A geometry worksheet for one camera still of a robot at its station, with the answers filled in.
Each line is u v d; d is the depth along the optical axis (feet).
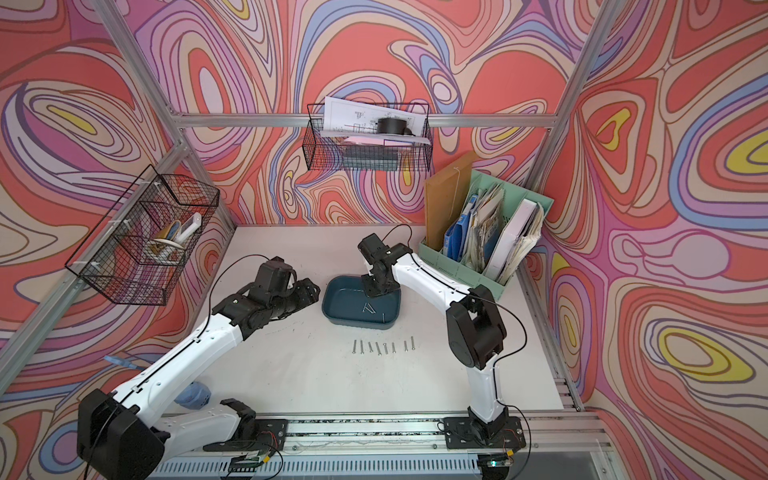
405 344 2.90
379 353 2.89
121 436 1.23
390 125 2.70
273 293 1.97
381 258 2.17
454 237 3.15
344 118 2.82
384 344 2.91
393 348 2.90
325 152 3.32
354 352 2.85
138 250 2.51
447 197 3.14
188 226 2.44
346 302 3.16
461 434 2.39
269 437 2.36
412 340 2.96
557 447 2.39
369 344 2.91
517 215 2.83
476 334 1.61
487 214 3.03
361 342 2.92
